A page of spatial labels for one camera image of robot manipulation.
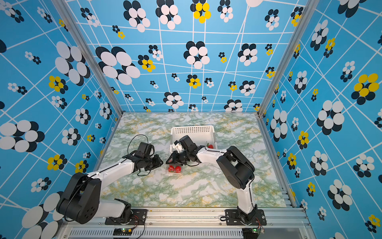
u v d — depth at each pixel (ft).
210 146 3.25
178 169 2.84
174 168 2.92
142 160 2.24
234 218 2.37
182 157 2.58
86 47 2.72
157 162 2.64
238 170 1.63
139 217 2.41
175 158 2.58
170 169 2.92
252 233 2.24
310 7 2.24
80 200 1.38
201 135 3.45
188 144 2.46
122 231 2.37
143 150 2.32
